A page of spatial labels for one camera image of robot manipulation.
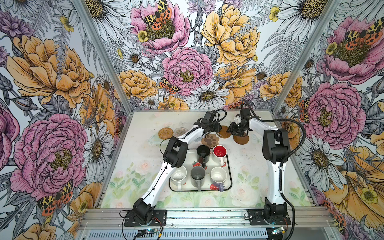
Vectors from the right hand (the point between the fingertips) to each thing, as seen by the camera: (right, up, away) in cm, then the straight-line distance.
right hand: (229, 134), depth 105 cm
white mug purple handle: (-10, -22, -19) cm, 31 cm away
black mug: (-19, -11, -12) cm, 25 cm away
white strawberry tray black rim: (-26, -16, -10) cm, 32 cm away
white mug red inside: (-8, -10, -9) cm, 16 cm away
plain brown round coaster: (+7, -3, -4) cm, 9 cm away
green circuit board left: (-44, -43, -34) cm, 70 cm away
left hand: (-6, +3, +4) cm, 8 cm away
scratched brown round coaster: (-4, +1, +3) cm, 5 cm away
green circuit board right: (+15, -43, -34) cm, 57 cm away
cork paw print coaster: (-13, -4, 0) cm, 14 cm away
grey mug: (-22, -21, -20) cm, 37 cm away
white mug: (-33, -23, -19) cm, 44 cm away
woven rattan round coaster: (-45, +1, +3) cm, 45 cm away
